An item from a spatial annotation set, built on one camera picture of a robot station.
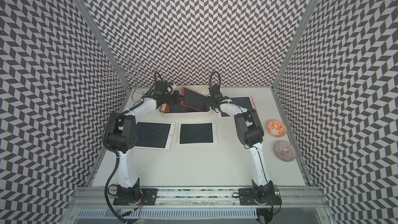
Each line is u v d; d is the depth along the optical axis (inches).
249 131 22.8
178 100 34.3
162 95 31.2
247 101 43.0
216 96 32.4
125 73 33.2
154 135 36.3
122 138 21.2
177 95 34.6
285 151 33.9
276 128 37.4
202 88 47.0
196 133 37.8
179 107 40.7
